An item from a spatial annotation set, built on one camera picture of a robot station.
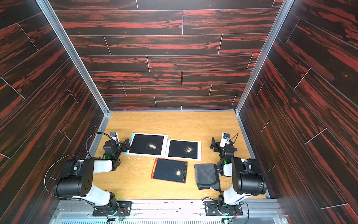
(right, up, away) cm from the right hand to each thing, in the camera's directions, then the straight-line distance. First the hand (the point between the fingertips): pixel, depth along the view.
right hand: (223, 138), depth 92 cm
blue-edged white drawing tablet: (-53, -6, +7) cm, 54 cm away
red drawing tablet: (-36, -20, -5) cm, 41 cm away
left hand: (-69, -2, +3) cm, 69 cm away
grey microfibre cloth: (-13, -23, -8) cm, 28 cm away
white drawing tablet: (-26, -8, +4) cm, 28 cm away
